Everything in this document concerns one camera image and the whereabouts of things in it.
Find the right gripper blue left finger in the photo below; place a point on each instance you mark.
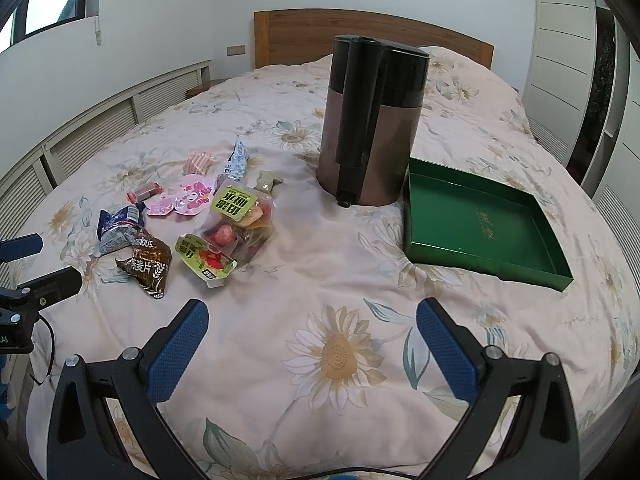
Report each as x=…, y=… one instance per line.
x=83, y=441

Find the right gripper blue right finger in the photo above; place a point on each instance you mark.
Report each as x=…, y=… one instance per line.
x=542, y=441

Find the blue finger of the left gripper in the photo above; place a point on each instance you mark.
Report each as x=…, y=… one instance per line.
x=51, y=288
x=20, y=247

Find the blue silver snack packet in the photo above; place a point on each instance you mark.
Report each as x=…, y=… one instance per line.
x=118, y=230

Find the brown nutritious snack packet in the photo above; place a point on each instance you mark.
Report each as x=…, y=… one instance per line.
x=148, y=264

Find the small green fruit snack pack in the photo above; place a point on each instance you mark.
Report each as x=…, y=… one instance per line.
x=211, y=267

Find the clear dried fruit bag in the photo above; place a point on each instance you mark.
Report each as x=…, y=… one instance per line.
x=239, y=221

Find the olive green candy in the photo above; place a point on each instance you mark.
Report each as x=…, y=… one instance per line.
x=266, y=181

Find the white radiator cover cabinet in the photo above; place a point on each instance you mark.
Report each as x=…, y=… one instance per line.
x=121, y=137

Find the small red candy wrapper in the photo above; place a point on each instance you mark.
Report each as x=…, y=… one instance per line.
x=144, y=192

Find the pink cartoon snack packet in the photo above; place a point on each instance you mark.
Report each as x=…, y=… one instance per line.
x=193, y=195

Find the pink striped candy packet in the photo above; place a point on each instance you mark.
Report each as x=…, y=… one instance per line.
x=199, y=163

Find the silver milk snack packet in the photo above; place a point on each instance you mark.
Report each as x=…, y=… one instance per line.
x=235, y=167

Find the green shallow box tray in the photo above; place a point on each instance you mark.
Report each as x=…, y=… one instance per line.
x=462, y=220

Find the window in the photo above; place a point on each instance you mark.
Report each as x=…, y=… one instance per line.
x=33, y=16

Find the wooden headboard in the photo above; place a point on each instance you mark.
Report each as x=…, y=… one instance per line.
x=297, y=36

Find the white wardrobe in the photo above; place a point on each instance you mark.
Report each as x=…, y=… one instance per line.
x=582, y=98

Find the brown black electric kettle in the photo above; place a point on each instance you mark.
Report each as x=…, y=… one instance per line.
x=373, y=107

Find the beige wall switch plate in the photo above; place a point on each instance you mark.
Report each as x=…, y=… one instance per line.
x=240, y=49

